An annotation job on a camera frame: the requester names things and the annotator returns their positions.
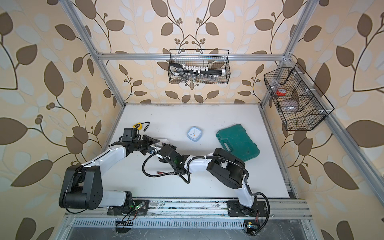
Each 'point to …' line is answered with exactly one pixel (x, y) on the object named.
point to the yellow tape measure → (139, 125)
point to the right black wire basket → (299, 101)
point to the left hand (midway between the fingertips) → (156, 140)
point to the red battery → (160, 172)
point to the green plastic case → (236, 140)
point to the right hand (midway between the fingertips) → (163, 145)
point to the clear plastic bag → (289, 105)
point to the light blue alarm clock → (194, 134)
